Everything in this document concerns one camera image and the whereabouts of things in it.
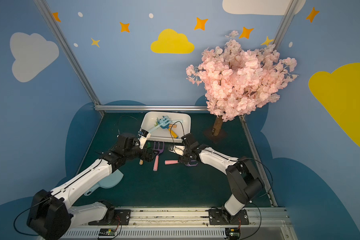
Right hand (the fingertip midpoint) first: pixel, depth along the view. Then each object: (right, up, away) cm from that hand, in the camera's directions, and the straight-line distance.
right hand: (185, 147), depth 92 cm
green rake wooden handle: (-28, -9, 0) cm, 29 cm away
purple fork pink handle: (-5, -8, -4) cm, 10 cm away
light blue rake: (-9, +18, +21) cm, 29 cm away
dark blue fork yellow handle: (-13, +13, +18) cm, 26 cm away
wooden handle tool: (-8, +14, +19) cm, 25 cm away
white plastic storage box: (-27, +19, +22) cm, 40 cm away
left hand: (-18, +2, -10) cm, 21 cm away
